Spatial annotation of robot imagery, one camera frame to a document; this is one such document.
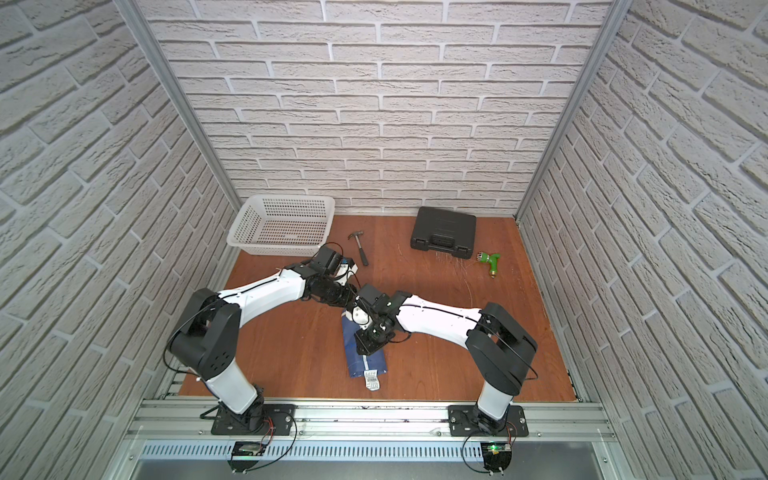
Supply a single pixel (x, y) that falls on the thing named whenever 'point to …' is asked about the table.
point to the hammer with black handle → (357, 235)
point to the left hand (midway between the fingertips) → (360, 297)
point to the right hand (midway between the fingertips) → (366, 347)
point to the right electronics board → (496, 456)
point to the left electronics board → (248, 448)
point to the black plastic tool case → (444, 230)
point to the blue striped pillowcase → (370, 367)
